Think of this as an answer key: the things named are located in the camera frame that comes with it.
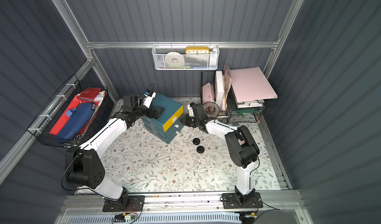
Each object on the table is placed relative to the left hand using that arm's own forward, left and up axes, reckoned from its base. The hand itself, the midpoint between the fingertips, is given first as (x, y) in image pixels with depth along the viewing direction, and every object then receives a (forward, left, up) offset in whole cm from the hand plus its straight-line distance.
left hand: (159, 106), depth 86 cm
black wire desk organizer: (+5, -49, -12) cm, 51 cm away
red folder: (+1, +37, +8) cm, 38 cm away
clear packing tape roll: (+4, -35, -14) cm, 38 cm away
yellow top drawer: (-11, -6, -3) cm, 13 cm away
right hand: (-3, -14, -12) cm, 19 cm away
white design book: (+10, -36, +3) cm, 38 cm away
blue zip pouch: (-14, +36, +7) cm, 39 cm away
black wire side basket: (-21, +43, +12) cm, 50 cm away
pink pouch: (+19, -31, -9) cm, 37 cm away
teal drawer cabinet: (-9, +3, -9) cm, 13 cm away
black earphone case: (-11, -22, -23) cm, 34 cm away
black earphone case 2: (-17, -25, -22) cm, 37 cm away
